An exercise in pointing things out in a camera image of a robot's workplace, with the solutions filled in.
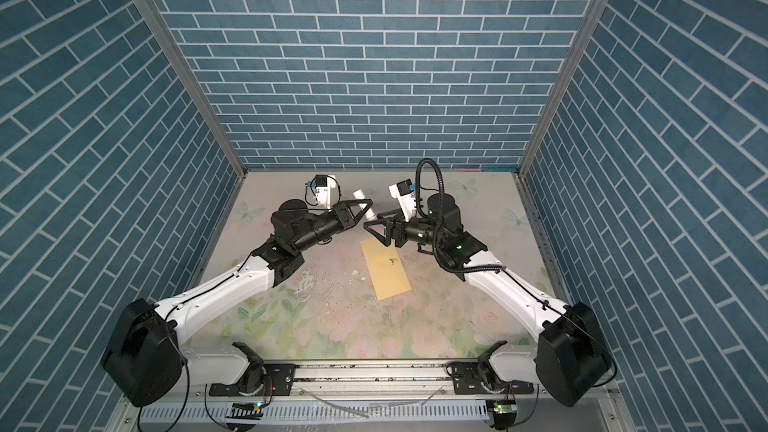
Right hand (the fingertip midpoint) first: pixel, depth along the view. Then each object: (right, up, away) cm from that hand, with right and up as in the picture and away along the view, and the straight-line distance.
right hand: (370, 219), depth 72 cm
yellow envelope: (+3, -17, +22) cm, 28 cm away
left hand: (+1, +3, 0) cm, 3 cm away
